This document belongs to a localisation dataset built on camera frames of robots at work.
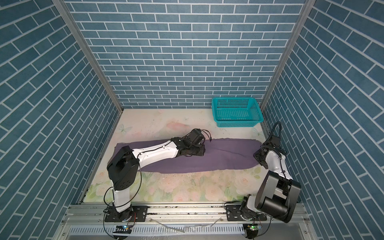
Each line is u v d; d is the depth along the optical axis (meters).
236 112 1.20
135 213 0.72
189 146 0.68
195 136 0.68
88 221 0.73
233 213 0.73
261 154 0.67
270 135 0.71
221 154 0.96
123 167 0.50
